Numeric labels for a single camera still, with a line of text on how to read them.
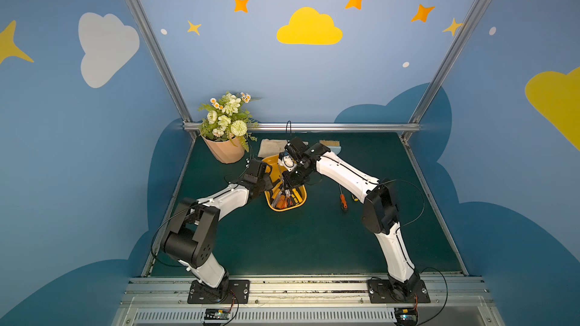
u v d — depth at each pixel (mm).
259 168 739
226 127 876
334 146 1188
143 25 790
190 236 459
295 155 720
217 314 718
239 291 751
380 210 546
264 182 863
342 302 733
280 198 928
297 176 783
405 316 730
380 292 746
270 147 1160
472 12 783
